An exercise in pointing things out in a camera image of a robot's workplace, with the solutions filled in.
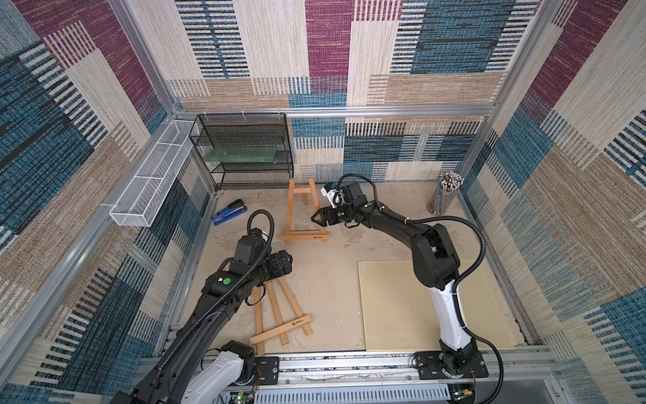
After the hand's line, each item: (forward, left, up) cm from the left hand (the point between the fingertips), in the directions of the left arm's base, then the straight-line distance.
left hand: (283, 260), depth 78 cm
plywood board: (-11, -36, -15) cm, 41 cm away
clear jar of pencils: (+30, -60, -3) cm, 67 cm away
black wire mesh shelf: (+52, +18, +13) cm, 56 cm away
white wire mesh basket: (+28, +54, +1) cm, 61 cm away
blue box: (+32, +26, -13) cm, 43 cm away
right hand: (+22, -12, -6) cm, 26 cm away
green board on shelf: (+44, +19, +6) cm, 48 cm away
